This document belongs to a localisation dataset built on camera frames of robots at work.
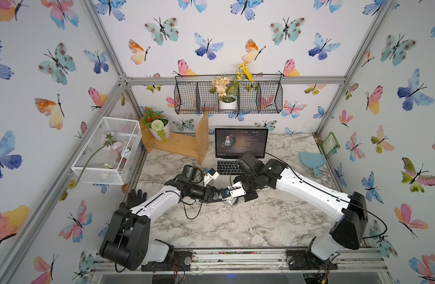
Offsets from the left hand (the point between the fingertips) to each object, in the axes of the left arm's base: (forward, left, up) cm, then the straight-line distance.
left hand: (225, 199), depth 76 cm
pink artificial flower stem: (+18, +47, +18) cm, 53 cm away
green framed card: (+40, -66, -11) cm, 78 cm away
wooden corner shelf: (+39, +18, -9) cm, 44 cm away
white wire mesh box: (+13, +48, +15) cm, 52 cm away
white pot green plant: (+38, +34, +9) cm, 52 cm away
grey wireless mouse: (-1, -4, 0) cm, 4 cm away
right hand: (+3, -5, +3) cm, 7 cm away
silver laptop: (+35, -4, -4) cm, 35 cm away
